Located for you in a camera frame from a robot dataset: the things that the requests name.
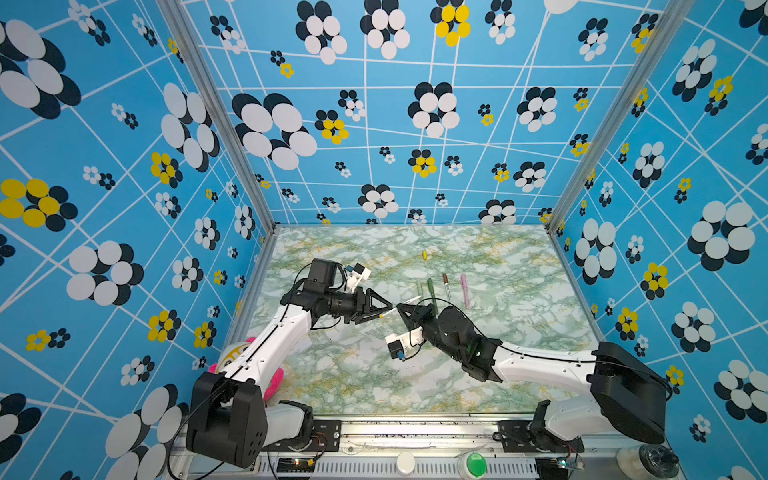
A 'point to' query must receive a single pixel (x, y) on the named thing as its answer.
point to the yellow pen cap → (425, 255)
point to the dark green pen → (432, 292)
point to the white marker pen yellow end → (408, 301)
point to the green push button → (472, 466)
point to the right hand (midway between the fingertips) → (407, 298)
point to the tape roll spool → (648, 462)
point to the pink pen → (465, 290)
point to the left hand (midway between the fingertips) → (388, 310)
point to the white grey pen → (446, 284)
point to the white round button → (405, 463)
